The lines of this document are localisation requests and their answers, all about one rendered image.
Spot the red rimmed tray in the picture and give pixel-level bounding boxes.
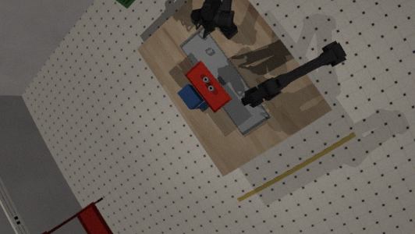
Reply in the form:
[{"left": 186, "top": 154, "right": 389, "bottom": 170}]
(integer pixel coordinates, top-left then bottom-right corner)
[{"left": 184, "top": 61, "right": 232, "bottom": 113}]

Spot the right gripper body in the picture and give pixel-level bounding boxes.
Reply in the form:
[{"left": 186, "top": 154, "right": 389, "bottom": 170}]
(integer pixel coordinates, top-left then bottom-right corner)
[{"left": 200, "top": 20, "right": 217, "bottom": 32}]

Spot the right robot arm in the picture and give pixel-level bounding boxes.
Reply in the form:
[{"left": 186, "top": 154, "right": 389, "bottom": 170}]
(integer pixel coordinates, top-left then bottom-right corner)
[{"left": 190, "top": 0, "right": 237, "bottom": 37}]

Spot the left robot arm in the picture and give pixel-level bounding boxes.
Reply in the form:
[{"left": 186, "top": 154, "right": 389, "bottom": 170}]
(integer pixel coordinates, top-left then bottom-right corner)
[{"left": 241, "top": 41, "right": 346, "bottom": 106}]

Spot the dark blue square post with white band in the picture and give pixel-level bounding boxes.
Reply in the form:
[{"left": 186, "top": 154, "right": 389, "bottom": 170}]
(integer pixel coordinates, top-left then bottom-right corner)
[{"left": 177, "top": 84, "right": 209, "bottom": 112}]

